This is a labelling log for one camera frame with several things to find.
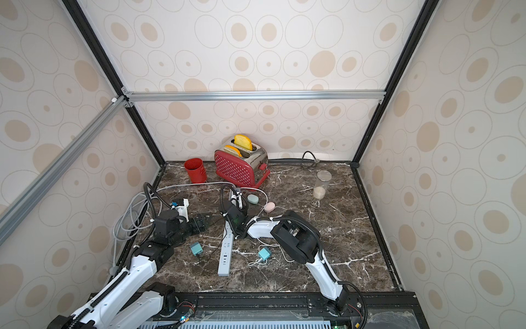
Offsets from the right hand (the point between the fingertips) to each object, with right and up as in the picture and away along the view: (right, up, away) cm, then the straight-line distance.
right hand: (238, 199), depth 97 cm
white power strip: (-3, -22, -15) cm, 27 cm away
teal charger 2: (+13, -21, -14) cm, 28 cm away
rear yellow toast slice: (+2, +29, +6) cm, 30 cm away
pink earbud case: (+15, -4, +2) cm, 16 cm away
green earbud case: (+7, 0, +5) cm, 8 cm away
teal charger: (-16, -19, -11) cm, 27 cm away
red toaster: (+6, +14, 0) cm, 16 cm away
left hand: (-9, -5, -16) cm, 19 cm away
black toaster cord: (+43, +21, +23) cm, 54 cm away
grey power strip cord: (-51, -6, +6) cm, 52 cm away
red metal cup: (-22, +15, +6) cm, 27 cm away
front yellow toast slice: (-2, +24, 0) cm, 24 cm away
